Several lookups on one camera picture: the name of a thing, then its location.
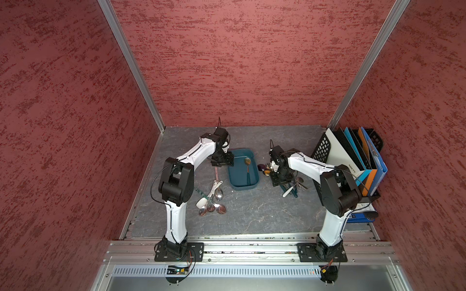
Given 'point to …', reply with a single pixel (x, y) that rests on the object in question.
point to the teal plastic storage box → (244, 173)
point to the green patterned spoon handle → (203, 195)
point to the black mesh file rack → (321, 152)
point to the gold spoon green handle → (248, 160)
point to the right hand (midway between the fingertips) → (278, 185)
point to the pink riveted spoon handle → (216, 171)
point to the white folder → (338, 156)
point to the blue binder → (380, 162)
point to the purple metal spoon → (261, 167)
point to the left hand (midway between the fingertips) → (226, 167)
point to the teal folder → (356, 152)
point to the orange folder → (371, 173)
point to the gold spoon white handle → (287, 191)
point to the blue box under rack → (358, 217)
